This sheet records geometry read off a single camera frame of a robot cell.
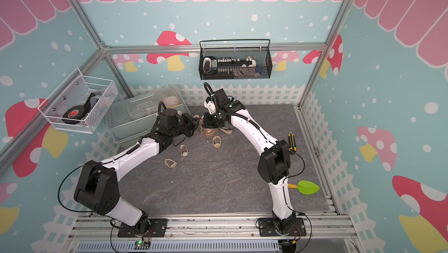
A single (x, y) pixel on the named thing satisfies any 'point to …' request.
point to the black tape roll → (76, 112)
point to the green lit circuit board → (142, 244)
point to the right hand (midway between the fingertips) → (202, 124)
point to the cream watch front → (184, 153)
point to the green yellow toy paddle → (305, 187)
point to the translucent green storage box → (131, 116)
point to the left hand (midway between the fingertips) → (204, 120)
